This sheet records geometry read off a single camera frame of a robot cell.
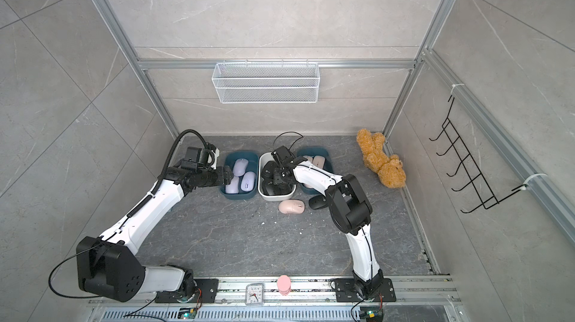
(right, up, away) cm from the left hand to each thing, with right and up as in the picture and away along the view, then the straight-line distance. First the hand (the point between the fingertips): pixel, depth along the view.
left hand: (227, 172), depth 84 cm
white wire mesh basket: (+12, +40, +17) cm, 45 cm away
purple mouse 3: (+5, -5, +14) cm, 16 cm away
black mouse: (+14, 0, +14) cm, 20 cm away
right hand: (+21, -4, +14) cm, 25 cm away
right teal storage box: (+36, +8, +23) cm, 44 cm away
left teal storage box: (+5, +6, +22) cm, 23 cm away
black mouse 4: (+36, -13, +8) cm, 39 cm away
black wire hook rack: (+80, -1, -19) cm, 83 cm away
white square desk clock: (+13, -39, -13) cm, 43 cm away
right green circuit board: (+50, -45, -14) cm, 69 cm away
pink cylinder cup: (+22, -33, -16) cm, 43 cm away
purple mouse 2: (-1, -7, +12) cm, 14 cm away
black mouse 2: (+20, -3, +3) cm, 20 cm away
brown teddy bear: (+68, 0, +11) cm, 68 cm away
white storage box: (+11, +5, +20) cm, 23 cm away
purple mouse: (0, +1, +18) cm, 18 cm away
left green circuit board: (-9, -45, -13) cm, 48 cm away
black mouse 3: (+16, -8, +9) cm, 20 cm away
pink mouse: (+24, -15, +8) cm, 30 cm away
